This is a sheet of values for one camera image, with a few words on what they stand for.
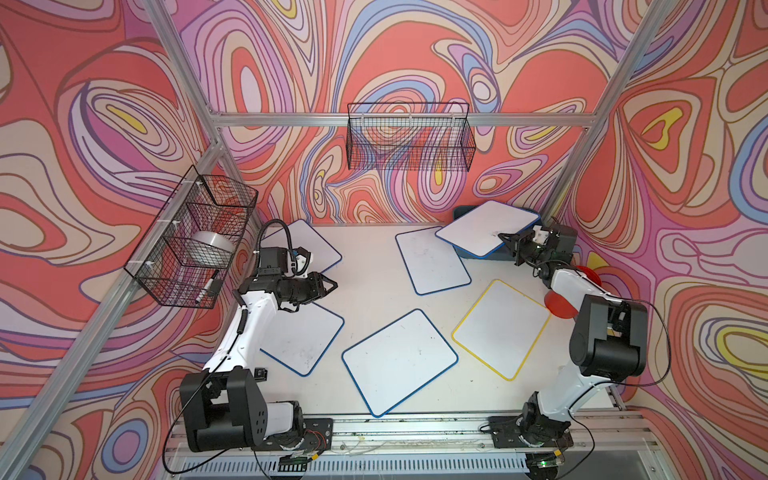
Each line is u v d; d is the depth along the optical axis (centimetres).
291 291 68
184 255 74
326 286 80
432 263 108
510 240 85
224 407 41
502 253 87
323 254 114
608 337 48
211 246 69
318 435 73
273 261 65
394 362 86
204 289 72
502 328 96
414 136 96
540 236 85
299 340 89
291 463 72
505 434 73
